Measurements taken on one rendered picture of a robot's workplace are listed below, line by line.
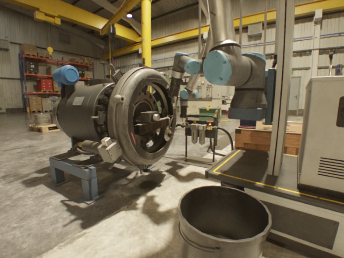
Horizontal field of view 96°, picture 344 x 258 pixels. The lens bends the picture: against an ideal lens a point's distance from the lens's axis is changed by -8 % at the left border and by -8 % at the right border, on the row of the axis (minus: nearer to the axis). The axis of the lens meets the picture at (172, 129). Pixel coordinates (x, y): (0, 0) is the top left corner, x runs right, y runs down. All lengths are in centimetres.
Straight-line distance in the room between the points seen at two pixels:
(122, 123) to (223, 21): 74
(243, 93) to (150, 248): 91
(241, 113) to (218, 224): 53
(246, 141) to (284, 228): 92
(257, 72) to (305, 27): 1146
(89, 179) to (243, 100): 115
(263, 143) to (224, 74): 108
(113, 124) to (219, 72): 65
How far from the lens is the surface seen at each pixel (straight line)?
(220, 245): 55
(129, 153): 113
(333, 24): 1246
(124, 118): 104
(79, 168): 142
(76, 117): 152
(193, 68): 108
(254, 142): 174
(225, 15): 92
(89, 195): 143
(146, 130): 118
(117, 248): 105
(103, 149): 103
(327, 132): 95
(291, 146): 176
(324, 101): 94
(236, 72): 82
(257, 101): 93
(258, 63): 95
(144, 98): 139
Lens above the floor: 73
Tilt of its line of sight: 9 degrees down
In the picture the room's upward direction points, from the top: straight up
